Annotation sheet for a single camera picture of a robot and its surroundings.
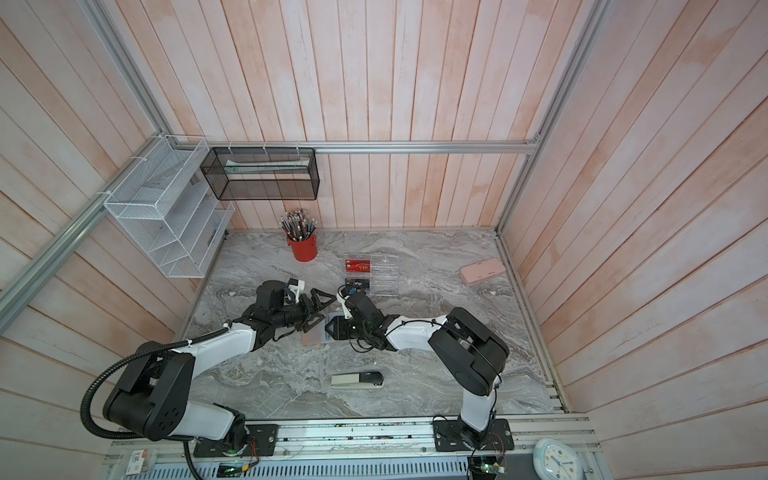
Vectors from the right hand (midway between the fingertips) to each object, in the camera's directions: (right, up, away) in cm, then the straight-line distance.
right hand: (328, 327), depth 88 cm
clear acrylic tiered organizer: (+15, +16, +17) cm, 27 cm away
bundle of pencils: (-13, +32, +14) cm, 37 cm away
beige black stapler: (+9, -12, -10) cm, 18 cm away
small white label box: (-42, -27, -19) cm, 54 cm away
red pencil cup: (-12, +24, +19) cm, 33 cm away
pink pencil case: (+50, +16, +17) cm, 55 cm away
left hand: (+1, +6, -2) cm, 6 cm away
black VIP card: (+7, +12, +13) cm, 19 cm away
